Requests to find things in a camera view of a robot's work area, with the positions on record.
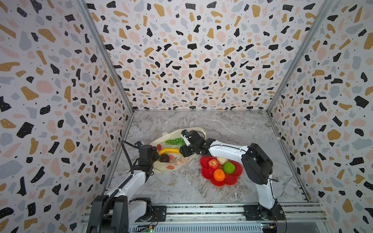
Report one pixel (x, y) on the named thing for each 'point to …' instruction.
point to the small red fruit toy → (158, 147)
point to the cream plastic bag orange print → (168, 146)
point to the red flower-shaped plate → (229, 179)
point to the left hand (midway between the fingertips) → (155, 150)
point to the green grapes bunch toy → (179, 141)
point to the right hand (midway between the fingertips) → (183, 149)
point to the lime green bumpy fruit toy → (229, 167)
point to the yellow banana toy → (169, 150)
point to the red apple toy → (213, 164)
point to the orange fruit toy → (219, 174)
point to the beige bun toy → (222, 160)
